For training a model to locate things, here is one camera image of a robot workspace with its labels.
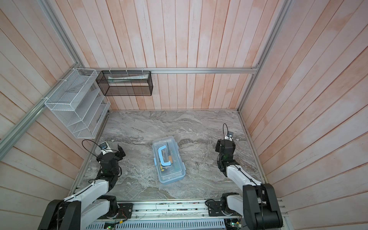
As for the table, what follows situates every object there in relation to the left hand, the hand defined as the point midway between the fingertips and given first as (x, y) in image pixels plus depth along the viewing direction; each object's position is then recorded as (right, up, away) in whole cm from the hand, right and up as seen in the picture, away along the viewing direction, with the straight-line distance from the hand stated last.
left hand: (112, 150), depth 86 cm
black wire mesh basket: (+1, +47, +18) cm, 50 cm away
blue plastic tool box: (+35, -5, -7) cm, 36 cm away
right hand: (+70, +6, +3) cm, 71 cm away
